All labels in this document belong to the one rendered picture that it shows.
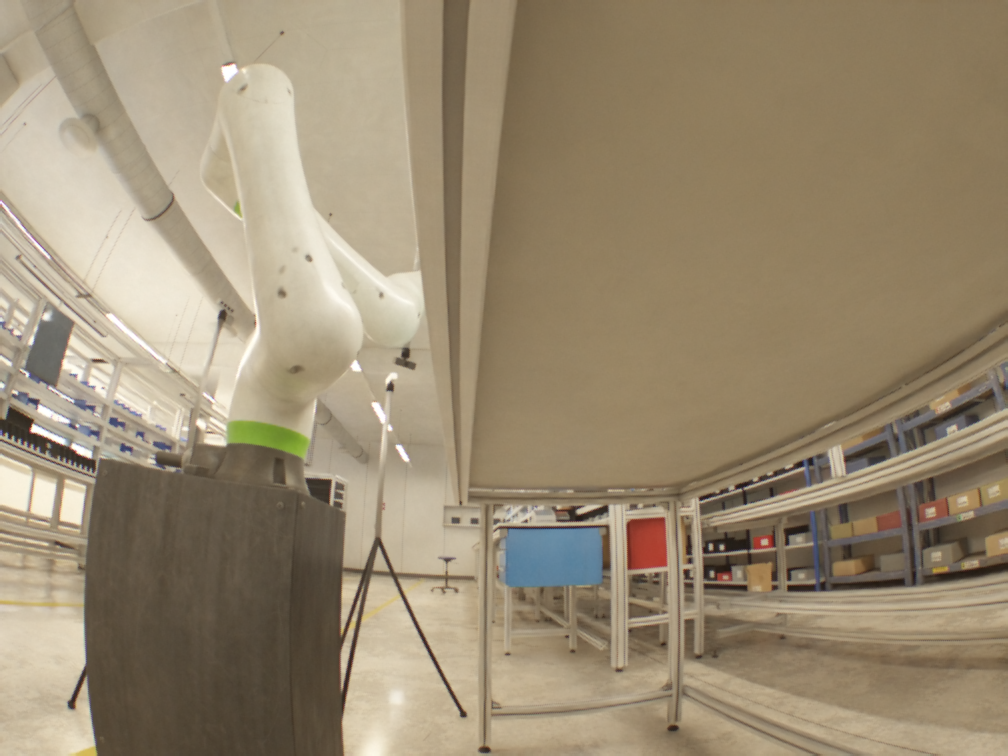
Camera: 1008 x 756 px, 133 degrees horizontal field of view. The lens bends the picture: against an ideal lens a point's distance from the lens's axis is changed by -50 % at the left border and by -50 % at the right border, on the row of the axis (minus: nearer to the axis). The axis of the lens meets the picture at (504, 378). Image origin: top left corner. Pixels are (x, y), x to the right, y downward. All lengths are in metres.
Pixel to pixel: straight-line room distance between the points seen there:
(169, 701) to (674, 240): 0.73
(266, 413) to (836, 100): 0.67
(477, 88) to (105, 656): 0.70
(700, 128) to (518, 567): 2.44
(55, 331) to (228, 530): 3.50
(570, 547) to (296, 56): 3.85
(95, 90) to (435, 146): 3.71
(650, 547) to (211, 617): 2.57
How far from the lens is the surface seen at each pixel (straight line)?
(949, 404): 4.20
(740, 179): 0.34
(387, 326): 0.76
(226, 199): 0.83
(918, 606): 1.95
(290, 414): 0.61
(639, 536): 2.80
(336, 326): 0.49
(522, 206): 0.33
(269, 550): 0.51
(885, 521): 4.69
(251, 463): 0.59
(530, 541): 2.58
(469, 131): 0.21
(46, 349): 3.86
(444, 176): 0.25
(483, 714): 1.63
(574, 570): 2.63
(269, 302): 0.51
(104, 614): 0.66
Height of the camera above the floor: 0.74
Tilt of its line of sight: 23 degrees up
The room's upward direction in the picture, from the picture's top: straight up
